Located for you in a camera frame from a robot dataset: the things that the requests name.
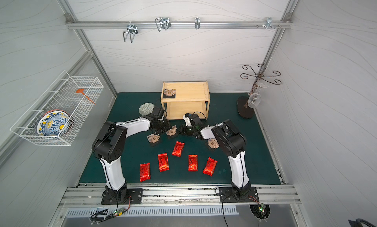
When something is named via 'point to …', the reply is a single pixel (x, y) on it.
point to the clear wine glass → (255, 99)
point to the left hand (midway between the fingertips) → (172, 128)
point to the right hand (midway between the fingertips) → (177, 129)
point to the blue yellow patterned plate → (55, 122)
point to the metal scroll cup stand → (244, 105)
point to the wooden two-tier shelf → (191, 97)
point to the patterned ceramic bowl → (146, 108)
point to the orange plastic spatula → (81, 90)
